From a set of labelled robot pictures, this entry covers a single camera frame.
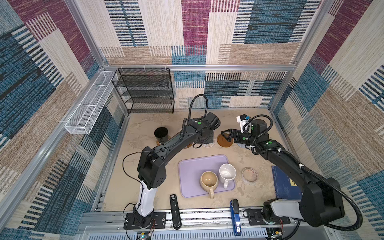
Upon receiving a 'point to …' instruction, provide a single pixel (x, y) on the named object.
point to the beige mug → (209, 181)
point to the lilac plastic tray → (190, 170)
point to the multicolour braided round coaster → (209, 145)
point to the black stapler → (177, 222)
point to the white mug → (226, 172)
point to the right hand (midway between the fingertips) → (226, 135)
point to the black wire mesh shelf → (146, 90)
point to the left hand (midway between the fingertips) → (208, 138)
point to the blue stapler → (235, 217)
